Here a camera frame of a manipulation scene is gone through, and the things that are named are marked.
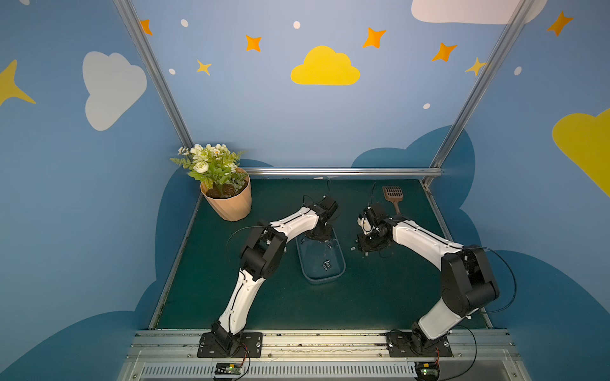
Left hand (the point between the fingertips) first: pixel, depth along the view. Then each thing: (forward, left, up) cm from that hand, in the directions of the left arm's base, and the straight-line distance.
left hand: (323, 234), depth 100 cm
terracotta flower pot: (+5, +36, +16) cm, 40 cm away
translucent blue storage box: (-12, +1, -1) cm, 13 cm away
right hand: (-6, -16, +4) cm, 18 cm away
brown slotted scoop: (+24, -35, 0) cm, 43 cm away
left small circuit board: (-47, +28, -2) cm, 55 cm away
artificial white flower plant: (+10, +41, +29) cm, 51 cm away
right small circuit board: (-46, -32, -4) cm, 56 cm away
